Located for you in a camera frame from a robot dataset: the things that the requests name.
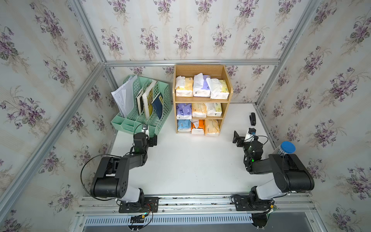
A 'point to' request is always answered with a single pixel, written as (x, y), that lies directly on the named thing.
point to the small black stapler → (252, 119)
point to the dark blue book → (157, 105)
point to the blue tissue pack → (184, 125)
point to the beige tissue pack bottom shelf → (212, 127)
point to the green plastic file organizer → (133, 122)
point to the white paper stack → (124, 96)
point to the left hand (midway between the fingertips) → (148, 134)
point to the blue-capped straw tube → (285, 148)
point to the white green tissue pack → (214, 109)
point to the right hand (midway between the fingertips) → (244, 132)
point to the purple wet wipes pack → (184, 111)
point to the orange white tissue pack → (198, 126)
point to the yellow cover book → (148, 99)
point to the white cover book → (140, 99)
